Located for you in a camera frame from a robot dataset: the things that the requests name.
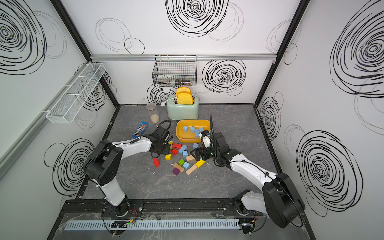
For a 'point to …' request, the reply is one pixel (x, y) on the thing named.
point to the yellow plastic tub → (188, 131)
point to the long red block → (177, 145)
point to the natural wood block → (190, 158)
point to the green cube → (181, 162)
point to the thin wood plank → (179, 167)
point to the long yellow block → (199, 163)
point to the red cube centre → (175, 152)
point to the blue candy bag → (140, 129)
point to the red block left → (156, 162)
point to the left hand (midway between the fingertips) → (166, 149)
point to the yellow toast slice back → (183, 89)
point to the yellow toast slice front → (185, 98)
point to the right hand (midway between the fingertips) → (197, 151)
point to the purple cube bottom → (176, 171)
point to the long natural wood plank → (191, 169)
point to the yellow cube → (168, 157)
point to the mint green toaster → (180, 112)
